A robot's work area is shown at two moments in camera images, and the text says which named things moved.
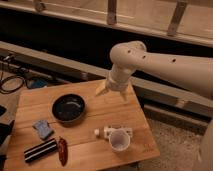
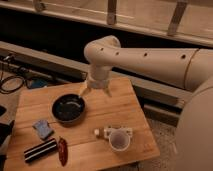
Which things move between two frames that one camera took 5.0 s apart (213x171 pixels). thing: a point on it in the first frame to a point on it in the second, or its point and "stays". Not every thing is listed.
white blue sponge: x=44 y=128 stays
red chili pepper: x=62 y=150 stays
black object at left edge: x=5 y=129 stays
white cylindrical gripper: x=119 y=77 to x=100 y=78
